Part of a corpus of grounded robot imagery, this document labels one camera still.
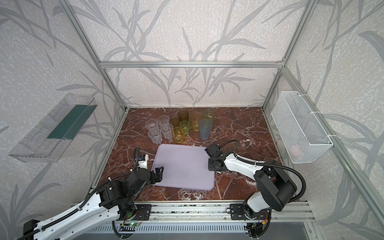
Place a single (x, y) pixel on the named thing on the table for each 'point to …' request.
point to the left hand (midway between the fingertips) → (160, 166)
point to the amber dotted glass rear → (183, 115)
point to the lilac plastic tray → (185, 166)
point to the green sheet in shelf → (68, 127)
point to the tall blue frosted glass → (204, 125)
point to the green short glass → (186, 125)
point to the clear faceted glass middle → (167, 129)
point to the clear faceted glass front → (155, 135)
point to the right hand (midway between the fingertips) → (212, 161)
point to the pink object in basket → (295, 151)
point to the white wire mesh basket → (301, 132)
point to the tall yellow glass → (195, 117)
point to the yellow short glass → (178, 133)
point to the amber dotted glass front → (175, 121)
